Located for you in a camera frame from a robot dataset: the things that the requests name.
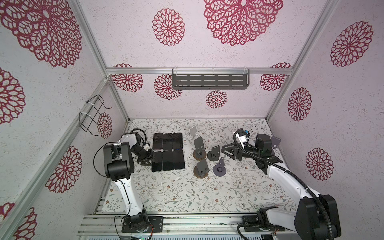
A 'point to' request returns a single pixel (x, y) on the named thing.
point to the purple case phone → (157, 141)
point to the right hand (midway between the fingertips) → (222, 148)
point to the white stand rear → (193, 131)
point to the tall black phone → (168, 160)
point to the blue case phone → (177, 141)
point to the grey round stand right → (275, 142)
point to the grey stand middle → (214, 154)
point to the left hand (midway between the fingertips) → (153, 165)
